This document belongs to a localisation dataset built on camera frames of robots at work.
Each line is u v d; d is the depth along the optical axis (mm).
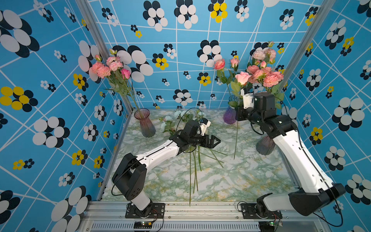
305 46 809
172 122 1083
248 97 607
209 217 721
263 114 495
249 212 722
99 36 788
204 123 725
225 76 926
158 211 736
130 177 439
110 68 770
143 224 722
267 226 698
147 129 962
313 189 386
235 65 903
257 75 724
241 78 611
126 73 787
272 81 677
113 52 804
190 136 645
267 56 847
